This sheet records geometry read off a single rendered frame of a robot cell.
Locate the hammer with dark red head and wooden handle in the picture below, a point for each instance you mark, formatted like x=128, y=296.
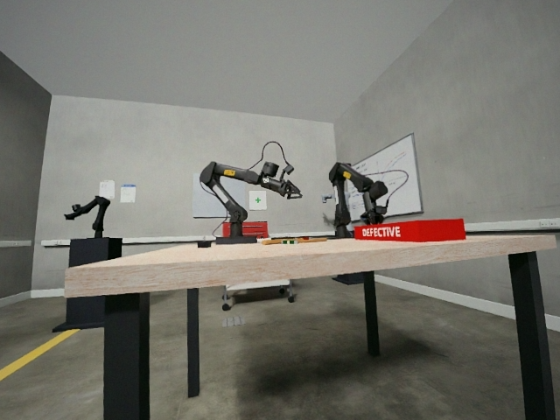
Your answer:
x=268, y=242

